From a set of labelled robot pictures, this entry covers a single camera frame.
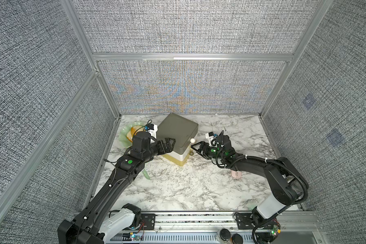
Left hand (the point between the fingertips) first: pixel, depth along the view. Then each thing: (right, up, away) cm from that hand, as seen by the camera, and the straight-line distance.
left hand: (171, 140), depth 74 cm
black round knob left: (+24, -40, -9) cm, 47 cm away
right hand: (+11, -4, +11) cm, 16 cm away
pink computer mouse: (+36, -21, +14) cm, 44 cm away
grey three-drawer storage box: (+5, +4, +16) cm, 17 cm away
